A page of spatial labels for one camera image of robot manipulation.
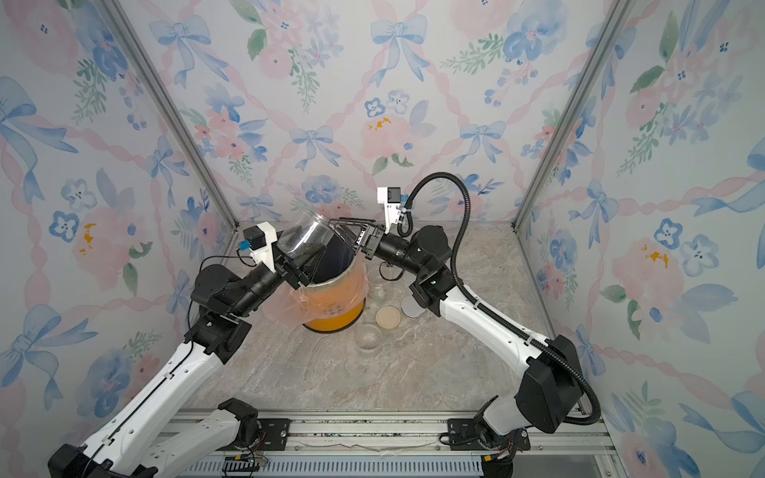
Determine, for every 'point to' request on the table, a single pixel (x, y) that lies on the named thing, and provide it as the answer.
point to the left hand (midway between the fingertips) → (312, 238)
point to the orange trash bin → (338, 302)
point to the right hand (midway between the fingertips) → (335, 225)
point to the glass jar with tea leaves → (378, 291)
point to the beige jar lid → (387, 318)
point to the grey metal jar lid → (411, 308)
